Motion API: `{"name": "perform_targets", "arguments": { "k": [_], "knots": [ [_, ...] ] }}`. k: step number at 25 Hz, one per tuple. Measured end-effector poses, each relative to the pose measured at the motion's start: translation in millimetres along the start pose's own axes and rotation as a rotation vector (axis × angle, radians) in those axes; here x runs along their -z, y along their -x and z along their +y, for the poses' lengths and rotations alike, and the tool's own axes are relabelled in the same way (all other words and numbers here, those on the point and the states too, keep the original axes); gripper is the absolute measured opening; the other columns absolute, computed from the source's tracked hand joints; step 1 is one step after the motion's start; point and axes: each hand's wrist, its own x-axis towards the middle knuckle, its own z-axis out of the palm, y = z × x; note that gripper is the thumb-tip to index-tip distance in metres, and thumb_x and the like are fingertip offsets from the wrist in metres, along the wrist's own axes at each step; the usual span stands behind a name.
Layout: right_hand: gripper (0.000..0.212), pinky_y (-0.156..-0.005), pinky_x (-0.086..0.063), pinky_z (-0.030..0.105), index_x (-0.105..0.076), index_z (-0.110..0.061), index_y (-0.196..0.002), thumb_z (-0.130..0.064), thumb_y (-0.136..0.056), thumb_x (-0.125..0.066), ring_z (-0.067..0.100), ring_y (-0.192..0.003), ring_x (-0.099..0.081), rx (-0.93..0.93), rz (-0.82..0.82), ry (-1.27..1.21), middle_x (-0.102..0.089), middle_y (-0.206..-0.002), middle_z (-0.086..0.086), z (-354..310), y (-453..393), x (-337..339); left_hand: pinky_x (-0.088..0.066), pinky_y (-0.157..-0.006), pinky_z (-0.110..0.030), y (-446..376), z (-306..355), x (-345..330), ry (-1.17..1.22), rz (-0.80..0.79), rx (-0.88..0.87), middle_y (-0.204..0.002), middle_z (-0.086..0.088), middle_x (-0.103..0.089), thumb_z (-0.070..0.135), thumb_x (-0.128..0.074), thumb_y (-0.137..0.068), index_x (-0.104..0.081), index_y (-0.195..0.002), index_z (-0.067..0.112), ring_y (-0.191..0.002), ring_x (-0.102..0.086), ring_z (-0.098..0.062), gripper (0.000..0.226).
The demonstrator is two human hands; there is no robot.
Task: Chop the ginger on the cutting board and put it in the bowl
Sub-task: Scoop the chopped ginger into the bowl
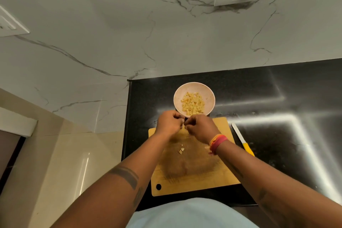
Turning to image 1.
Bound person's left hand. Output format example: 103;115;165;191
154;110;185;138

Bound person's right hand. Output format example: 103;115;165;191
183;114;221;145

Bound pink speckled bowl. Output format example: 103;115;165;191
173;82;216;118

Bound yellow handled kitchen knife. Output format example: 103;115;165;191
231;122;255;157

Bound person's right forearm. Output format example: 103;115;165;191
215;139;342;228

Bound person's left forearm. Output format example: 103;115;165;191
49;133;176;228

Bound wooden cutting board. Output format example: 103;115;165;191
148;117;242;197

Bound red orange thread bracelet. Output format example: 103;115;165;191
208;134;229;156

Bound wide white switch socket plate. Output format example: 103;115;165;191
0;5;30;37

